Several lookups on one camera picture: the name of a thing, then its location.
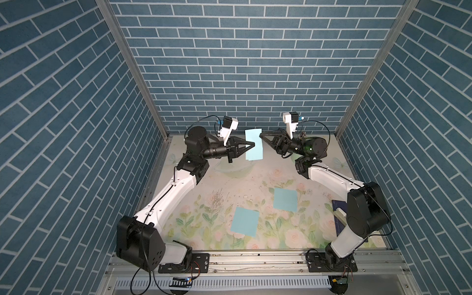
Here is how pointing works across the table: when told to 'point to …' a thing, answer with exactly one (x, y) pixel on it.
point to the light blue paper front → (246, 222)
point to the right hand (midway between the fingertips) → (264, 140)
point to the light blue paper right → (285, 200)
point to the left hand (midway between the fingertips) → (257, 148)
